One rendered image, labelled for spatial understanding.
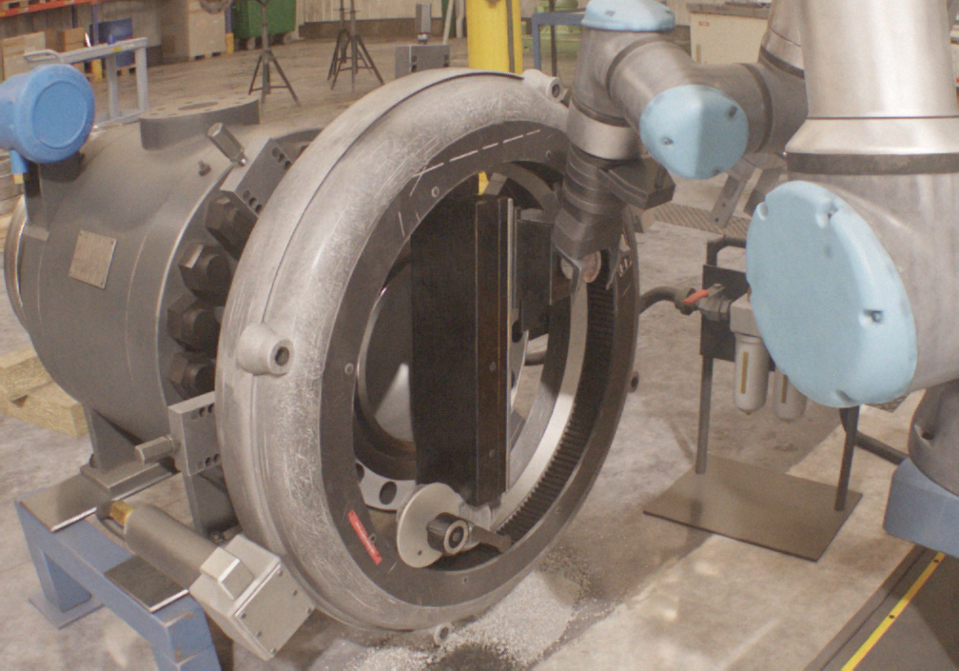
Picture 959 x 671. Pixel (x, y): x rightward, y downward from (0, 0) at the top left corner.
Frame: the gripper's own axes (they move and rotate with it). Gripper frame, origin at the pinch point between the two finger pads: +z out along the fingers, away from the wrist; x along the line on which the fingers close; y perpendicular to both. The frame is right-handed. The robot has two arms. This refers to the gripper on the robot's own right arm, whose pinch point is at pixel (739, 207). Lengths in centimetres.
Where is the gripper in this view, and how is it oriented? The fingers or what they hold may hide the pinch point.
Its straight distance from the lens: 141.6
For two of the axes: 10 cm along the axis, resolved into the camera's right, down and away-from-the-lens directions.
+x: 6.0, -1.8, 7.8
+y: 7.2, 5.5, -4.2
